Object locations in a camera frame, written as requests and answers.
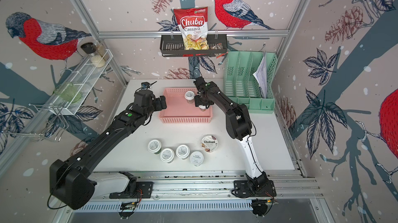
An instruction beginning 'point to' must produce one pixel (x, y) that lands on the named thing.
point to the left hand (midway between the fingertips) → (160, 95)
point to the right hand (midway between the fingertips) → (201, 102)
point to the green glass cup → (68, 92)
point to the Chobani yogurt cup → (209, 143)
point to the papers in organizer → (260, 75)
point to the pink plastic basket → (179, 110)
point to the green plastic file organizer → (241, 85)
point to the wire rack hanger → (59, 123)
